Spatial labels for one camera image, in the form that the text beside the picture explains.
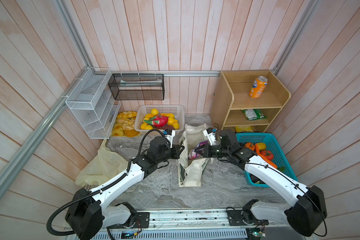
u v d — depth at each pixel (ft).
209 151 2.20
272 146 3.11
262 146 3.19
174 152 2.21
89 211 1.28
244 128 3.51
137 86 3.41
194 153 2.45
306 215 1.27
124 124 3.41
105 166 2.76
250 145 3.13
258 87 2.60
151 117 3.62
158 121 3.44
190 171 2.30
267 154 2.99
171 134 2.30
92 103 2.26
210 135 2.33
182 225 2.39
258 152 3.05
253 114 3.05
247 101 2.90
